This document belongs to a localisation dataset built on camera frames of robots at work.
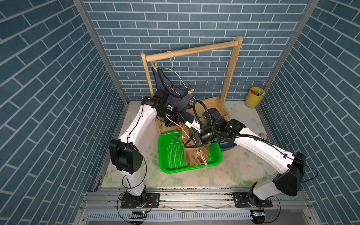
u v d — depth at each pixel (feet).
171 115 2.28
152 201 2.42
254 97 3.64
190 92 2.43
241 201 2.42
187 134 2.15
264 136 3.21
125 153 1.50
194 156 2.13
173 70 2.37
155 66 2.65
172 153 2.99
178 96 2.70
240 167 2.83
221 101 3.58
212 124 1.80
